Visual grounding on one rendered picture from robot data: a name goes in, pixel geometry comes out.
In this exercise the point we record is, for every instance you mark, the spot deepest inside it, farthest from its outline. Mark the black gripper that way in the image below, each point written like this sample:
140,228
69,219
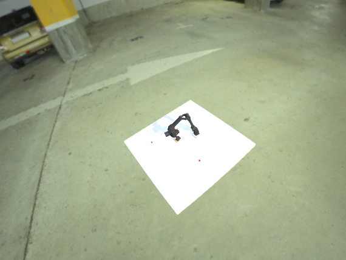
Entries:
177,137

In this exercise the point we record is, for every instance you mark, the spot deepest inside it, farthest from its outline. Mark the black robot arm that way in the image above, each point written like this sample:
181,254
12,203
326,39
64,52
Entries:
172,130

